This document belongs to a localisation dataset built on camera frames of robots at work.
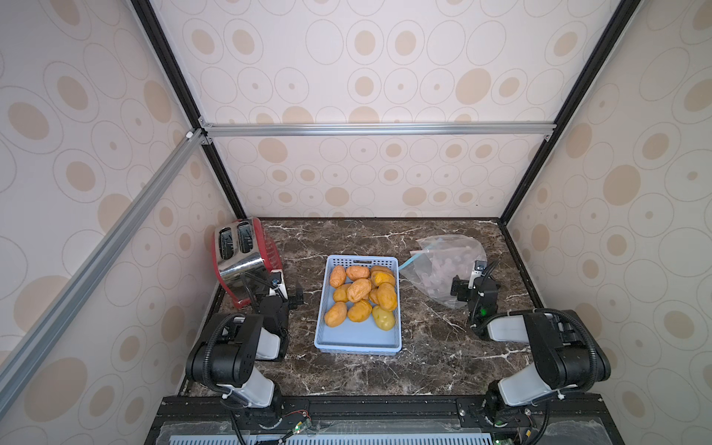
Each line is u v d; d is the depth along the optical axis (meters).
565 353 0.45
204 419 0.73
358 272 0.97
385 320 0.86
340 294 0.91
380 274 0.92
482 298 0.71
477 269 0.81
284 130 0.93
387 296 0.85
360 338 0.89
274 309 0.70
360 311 0.87
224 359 0.45
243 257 0.86
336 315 0.86
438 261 1.03
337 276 0.97
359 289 0.87
